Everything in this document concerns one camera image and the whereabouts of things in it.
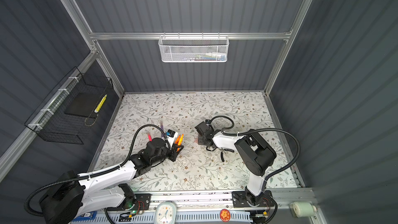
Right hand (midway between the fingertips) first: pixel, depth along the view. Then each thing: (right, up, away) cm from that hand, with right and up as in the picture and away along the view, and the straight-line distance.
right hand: (204, 138), depth 95 cm
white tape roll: (+40, -24, -31) cm, 56 cm away
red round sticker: (+9, -30, -25) cm, 40 cm away
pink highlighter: (-34, 0, +1) cm, 35 cm away
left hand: (-11, -3, -15) cm, 19 cm away
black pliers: (+11, -6, -4) cm, 13 cm away
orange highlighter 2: (-12, +2, -16) cm, 20 cm away
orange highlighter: (-14, +3, -18) cm, 23 cm away
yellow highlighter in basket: (-53, +21, -18) cm, 59 cm away
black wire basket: (-65, +13, -30) cm, 73 cm away
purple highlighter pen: (-28, +5, +6) cm, 29 cm away
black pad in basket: (-60, +21, -20) cm, 66 cm away
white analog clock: (-18, -28, -26) cm, 43 cm away
